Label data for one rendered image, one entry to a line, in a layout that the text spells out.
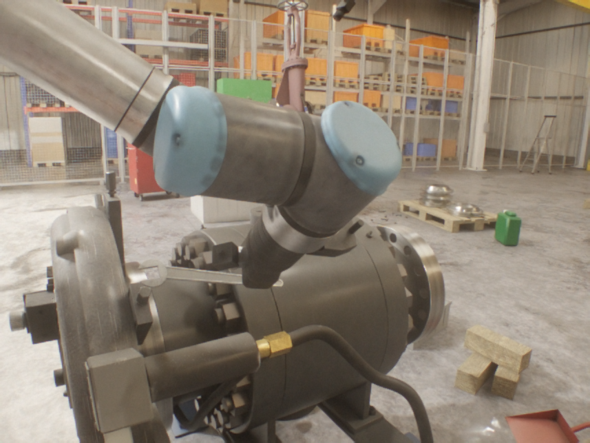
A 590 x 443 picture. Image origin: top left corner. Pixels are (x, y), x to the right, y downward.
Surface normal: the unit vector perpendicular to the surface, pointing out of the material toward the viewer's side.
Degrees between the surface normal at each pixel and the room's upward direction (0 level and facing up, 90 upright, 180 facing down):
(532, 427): 0
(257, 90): 90
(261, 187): 126
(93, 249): 28
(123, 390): 67
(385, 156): 52
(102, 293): 44
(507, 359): 90
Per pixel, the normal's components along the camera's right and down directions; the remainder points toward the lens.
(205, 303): 0.37, -0.68
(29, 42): 0.25, 0.43
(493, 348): -0.84, 0.11
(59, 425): 0.02, -0.97
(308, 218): -0.33, 0.72
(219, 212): 0.43, 0.22
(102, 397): 0.50, -0.18
